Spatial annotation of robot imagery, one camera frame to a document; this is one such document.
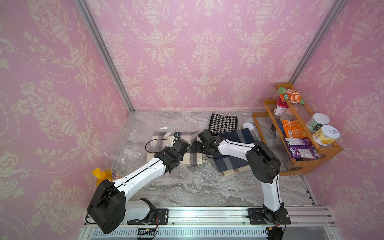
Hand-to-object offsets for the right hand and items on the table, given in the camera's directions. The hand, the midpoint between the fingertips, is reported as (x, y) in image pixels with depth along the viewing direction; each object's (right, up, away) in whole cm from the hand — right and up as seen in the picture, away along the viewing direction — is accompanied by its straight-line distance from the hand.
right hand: (196, 148), depth 96 cm
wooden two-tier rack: (+54, +11, +7) cm, 55 cm away
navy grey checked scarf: (+16, -6, -13) cm, 22 cm away
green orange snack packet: (+53, +32, -11) cm, 63 cm away
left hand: (-12, +1, -11) cm, 16 cm away
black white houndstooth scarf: (+17, +16, +11) cm, 25 cm away
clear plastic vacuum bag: (-38, +5, +9) cm, 40 cm away
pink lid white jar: (+51, +26, -5) cm, 58 cm away
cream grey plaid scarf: (-21, +5, +4) cm, 22 cm away
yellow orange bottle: (-41, -7, -27) cm, 50 cm away
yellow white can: (+56, +11, -32) cm, 65 cm away
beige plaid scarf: (+19, -11, -13) cm, 26 cm away
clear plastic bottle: (+54, +21, -9) cm, 59 cm away
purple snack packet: (+56, +3, -17) cm, 59 cm away
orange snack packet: (+56, +13, -10) cm, 58 cm away
